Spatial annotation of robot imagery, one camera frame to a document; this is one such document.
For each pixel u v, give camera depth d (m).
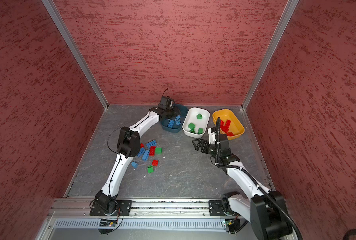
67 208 0.76
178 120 1.09
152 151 0.94
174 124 1.08
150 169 0.86
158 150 0.95
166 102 0.85
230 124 1.02
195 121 1.10
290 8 0.71
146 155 0.90
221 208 0.74
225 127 0.94
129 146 0.66
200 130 1.03
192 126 1.07
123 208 0.74
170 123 1.07
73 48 0.86
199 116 1.13
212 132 0.76
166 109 0.86
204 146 0.74
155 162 0.89
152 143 0.97
